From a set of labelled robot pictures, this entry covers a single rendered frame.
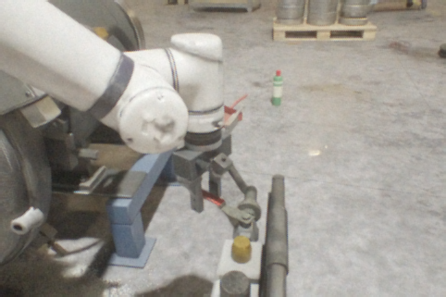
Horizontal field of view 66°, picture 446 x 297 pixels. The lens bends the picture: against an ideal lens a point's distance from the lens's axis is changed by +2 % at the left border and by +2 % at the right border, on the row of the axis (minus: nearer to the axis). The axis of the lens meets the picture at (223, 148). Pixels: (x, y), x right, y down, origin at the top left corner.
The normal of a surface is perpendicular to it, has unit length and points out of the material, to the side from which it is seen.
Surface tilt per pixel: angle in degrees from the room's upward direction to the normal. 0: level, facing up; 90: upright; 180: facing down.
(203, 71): 89
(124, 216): 90
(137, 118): 92
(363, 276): 0
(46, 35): 71
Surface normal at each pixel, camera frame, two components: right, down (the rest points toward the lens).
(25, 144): 0.98, 0.01
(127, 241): -0.15, 0.50
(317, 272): -0.02, -0.87
